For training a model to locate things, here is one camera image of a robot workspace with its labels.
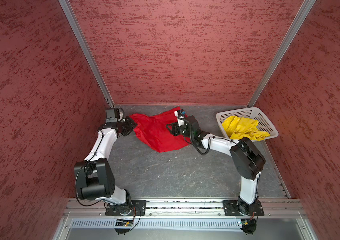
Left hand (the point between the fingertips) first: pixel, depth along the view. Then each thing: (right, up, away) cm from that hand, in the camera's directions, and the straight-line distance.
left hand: (137, 126), depth 87 cm
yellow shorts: (+65, -1, +12) cm, 66 cm away
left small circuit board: (-4, -48, -15) cm, 50 cm away
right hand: (+17, -1, +1) cm, 17 cm away
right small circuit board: (+57, -47, -16) cm, 75 cm away
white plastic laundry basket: (+85, +1, +14) cm, 86 cm away
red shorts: (+7, -4, +15) cm, 17 cm away
